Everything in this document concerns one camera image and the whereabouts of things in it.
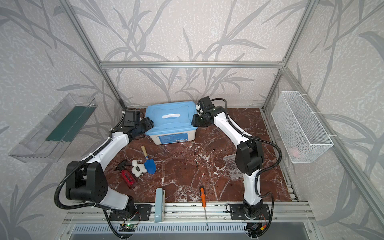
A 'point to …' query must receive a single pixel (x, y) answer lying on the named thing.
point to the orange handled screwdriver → (204, 201)
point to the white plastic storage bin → (173, 137)
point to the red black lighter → (124, 168)
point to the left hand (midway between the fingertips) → (153, 119)
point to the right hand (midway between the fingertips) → (194, 119)
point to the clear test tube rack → (231, 168)
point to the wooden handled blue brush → (150, 164)
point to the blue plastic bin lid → (170, 117)
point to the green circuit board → (127, 227)
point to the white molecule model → (138, 169)
